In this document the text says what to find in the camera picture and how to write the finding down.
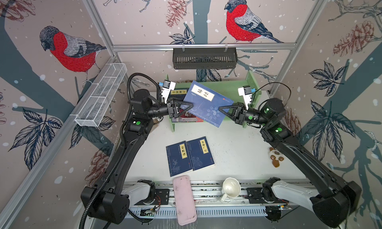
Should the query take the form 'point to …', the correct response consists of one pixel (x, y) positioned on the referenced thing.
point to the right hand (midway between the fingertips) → (217, 112)
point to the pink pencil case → (185, 204)
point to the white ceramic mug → (231, 188)
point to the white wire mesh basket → (96, 103)
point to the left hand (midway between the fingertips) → (189, 106)
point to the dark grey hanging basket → (205, 57)
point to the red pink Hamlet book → (187, 118)
